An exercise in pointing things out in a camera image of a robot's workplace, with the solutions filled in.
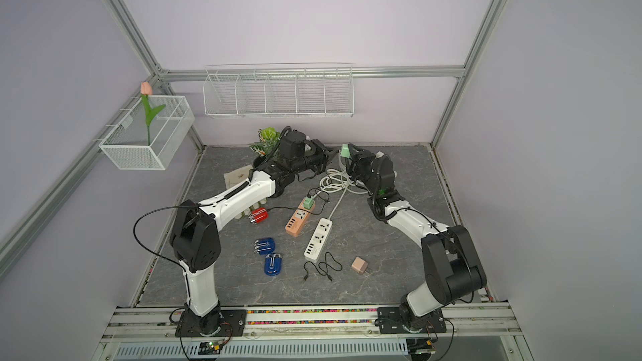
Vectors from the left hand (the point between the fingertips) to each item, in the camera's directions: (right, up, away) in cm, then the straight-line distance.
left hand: (344, 149), depth 80 cm
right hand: (0, +2, 0) cm, 2 cm away
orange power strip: (-16, -25, +13) cm, 33 cm away
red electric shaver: (-32, -24, +13) cm, 42 cm away
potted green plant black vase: (-27, +4, +8) cm, 29 cm away
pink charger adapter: (+5, -39, +2) cm, 39 cm away
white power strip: (-9, -31, +8) cm, 34 cm away
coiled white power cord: (-1, -11, +25) cm, 27 cm away
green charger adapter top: (-13, -19, +13) cm, 26 cm away
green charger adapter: (0, -1, +1) cm, 1 cm away
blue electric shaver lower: (-24, -38, +2) cm, 45 cm away
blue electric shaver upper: (-28, -33, +7) cm, 44 cm away
